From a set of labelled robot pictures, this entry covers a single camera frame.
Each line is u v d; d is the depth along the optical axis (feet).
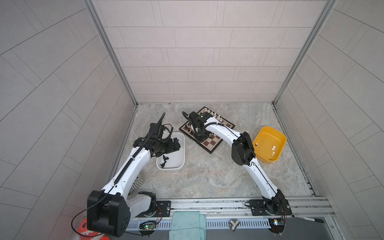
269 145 3.07
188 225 2.19
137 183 2.39
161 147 2.13
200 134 2.67
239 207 2.38
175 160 2.83
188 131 3.23
